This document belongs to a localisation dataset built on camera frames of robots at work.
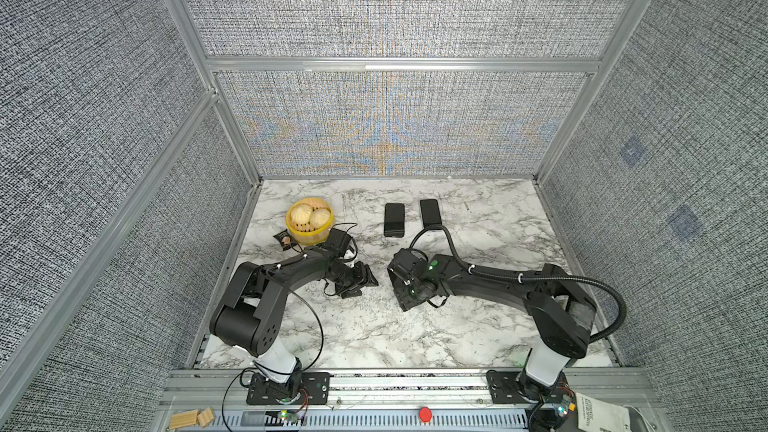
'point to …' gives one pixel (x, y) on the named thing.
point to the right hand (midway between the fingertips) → (408, 296)
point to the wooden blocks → (191, 417)
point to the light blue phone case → (430, 212)
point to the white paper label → (595, 415)
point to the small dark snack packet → (284, 238)
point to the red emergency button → (425, 414)
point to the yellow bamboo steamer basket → (307, 234)
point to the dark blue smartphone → (430, 212)
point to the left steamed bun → (301, 214)
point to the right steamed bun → (319, 217)
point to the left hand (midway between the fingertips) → (371, 288)
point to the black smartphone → (394, 220)
